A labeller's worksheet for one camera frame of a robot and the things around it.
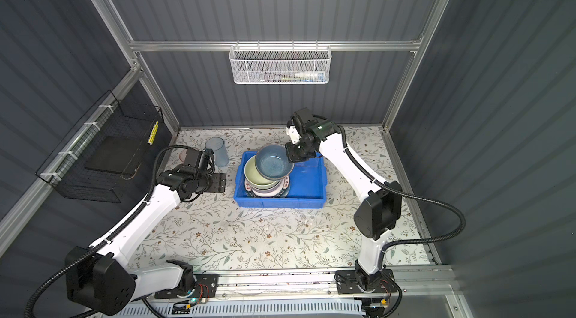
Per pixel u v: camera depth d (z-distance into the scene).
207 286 0.73
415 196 0.43
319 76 0.91
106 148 0.74
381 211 0.46
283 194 0.91
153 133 0.83
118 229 0.44
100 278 0.39
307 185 0.97
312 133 0.57
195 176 0.59
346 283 0.74
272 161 0.83
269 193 0.89
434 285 0.74
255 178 0.93
